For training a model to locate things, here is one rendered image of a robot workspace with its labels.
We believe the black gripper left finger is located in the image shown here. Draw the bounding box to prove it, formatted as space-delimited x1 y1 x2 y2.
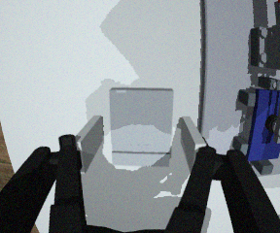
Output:
0 116 103 233

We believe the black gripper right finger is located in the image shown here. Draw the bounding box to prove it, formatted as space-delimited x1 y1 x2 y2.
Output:
163 116 280 233

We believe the blue metal block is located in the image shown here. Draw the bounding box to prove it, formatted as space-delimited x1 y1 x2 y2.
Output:
243 86 280 161

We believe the grey fixture plate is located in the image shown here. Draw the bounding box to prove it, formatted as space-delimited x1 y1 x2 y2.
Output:
198 0 280 154

